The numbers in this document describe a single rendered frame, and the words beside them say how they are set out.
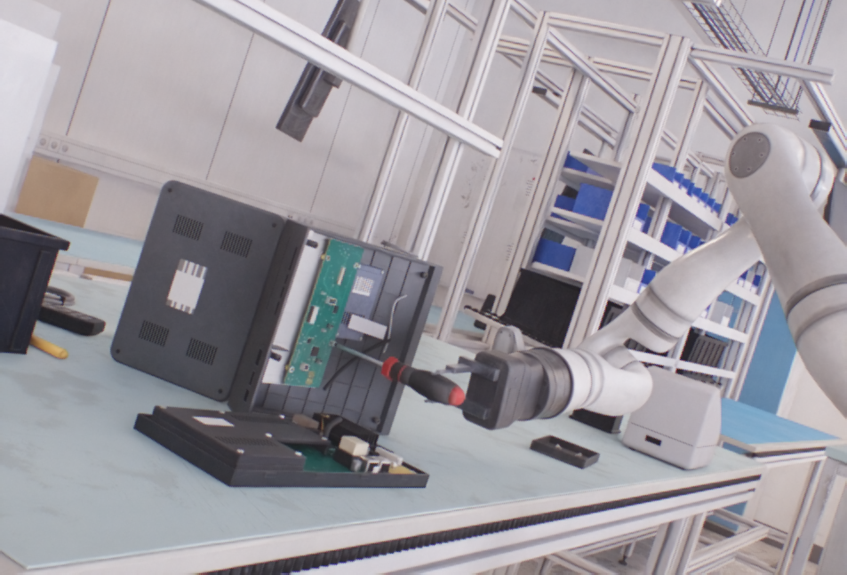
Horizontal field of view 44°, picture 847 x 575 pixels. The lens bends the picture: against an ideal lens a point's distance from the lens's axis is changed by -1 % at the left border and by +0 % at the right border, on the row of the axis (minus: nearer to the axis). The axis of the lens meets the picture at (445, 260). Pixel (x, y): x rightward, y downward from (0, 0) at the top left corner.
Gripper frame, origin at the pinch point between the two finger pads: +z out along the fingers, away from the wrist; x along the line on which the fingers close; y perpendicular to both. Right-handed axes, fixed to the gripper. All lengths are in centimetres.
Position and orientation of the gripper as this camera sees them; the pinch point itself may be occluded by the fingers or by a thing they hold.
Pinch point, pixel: (428, 387)
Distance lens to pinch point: 102.7
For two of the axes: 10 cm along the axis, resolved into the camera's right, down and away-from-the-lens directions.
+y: 7.8, 2.6, -5.7
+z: -5.8, -0.3, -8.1
